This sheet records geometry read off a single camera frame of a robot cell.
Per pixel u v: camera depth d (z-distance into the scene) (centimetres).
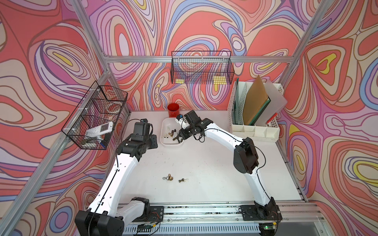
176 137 101
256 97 101
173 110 108
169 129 108
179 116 84
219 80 82
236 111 98
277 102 85
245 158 56
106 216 37
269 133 103
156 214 72
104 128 68
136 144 51
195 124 72
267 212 64
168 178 84
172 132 105
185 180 84
